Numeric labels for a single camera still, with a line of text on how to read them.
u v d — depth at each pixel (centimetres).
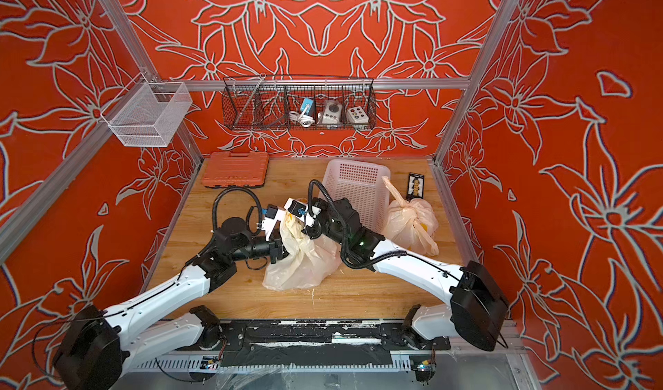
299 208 58
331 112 91
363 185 107
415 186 107
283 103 101
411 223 78
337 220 53
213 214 57
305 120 86
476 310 39
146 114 90
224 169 111
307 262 67
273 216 65
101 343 39
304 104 83
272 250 64
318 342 73
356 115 95
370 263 53
